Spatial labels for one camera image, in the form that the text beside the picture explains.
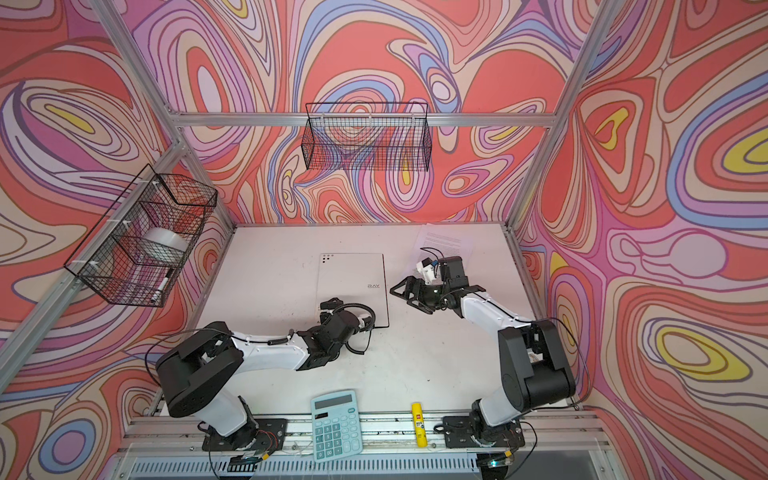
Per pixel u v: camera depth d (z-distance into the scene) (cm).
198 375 45
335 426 73
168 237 74
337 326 68
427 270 84
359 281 102
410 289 78
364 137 93
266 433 73
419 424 73
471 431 73
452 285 71
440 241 115
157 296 70
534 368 45
